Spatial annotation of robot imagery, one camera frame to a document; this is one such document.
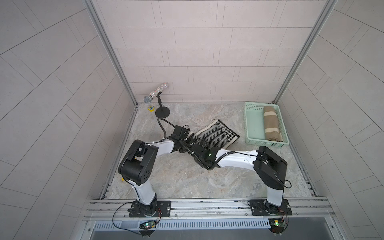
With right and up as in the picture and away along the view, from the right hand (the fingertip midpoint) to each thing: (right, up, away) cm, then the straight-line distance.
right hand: (201, 155), depth 90 cm
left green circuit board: (-24, -24, -24) cm, 42 cm away
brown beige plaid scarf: (+47, +18, +9) cm, 51 cm away
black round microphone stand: (-29, +27, +20) cm, 44 cm away
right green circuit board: (+34, -26, -22) cm, 48 cm away
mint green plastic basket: (+38, +18, +15) cm, 44 cm away
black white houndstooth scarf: (+10, +12, +7) cm, 17 cm away
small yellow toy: (-38, +29, +22) cm, 53 cm away
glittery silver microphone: (-32, +34, -2) cm, 47 cm away
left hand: (-2, +6, +4) cm, 7 cm away
